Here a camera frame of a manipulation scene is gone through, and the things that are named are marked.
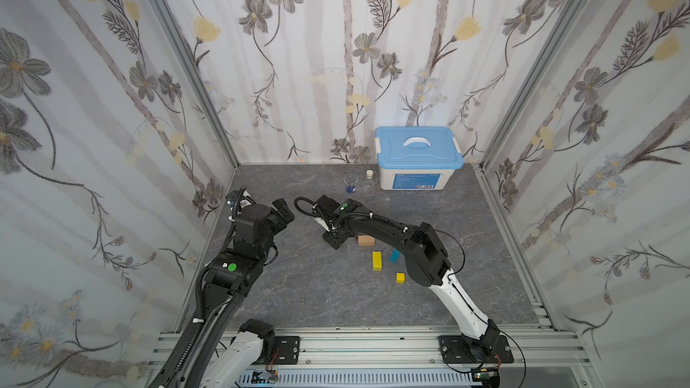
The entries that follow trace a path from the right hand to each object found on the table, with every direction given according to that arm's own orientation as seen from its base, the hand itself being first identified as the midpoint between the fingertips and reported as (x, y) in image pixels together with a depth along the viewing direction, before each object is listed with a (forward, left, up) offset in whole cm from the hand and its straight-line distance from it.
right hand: (340, 226), depth 95 cm
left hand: (-7, +17, +23) cm, 29 cm away
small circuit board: (-45, +18, -2) cm, 48 cm away
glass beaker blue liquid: (+21, -3, 0) cm, 21 cm away
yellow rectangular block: (-12, -13, -1) cm, 18 cm away
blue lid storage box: (+25, -28, +10) cm, 39 cm away
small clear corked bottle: (+23, -11, -6) cm, 26 cm away
